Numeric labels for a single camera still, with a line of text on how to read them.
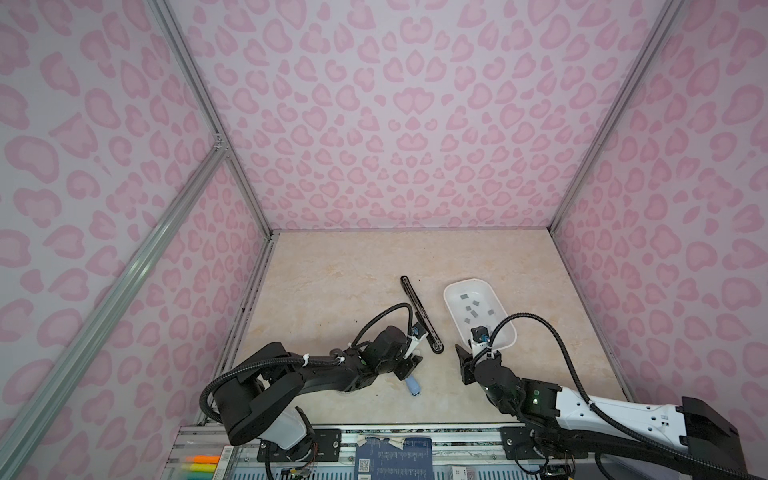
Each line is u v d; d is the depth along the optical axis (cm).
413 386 81
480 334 67
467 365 70
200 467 70
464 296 101
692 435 42
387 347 66
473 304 99
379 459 70
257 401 43
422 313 95
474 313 97
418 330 75
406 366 75
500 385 57
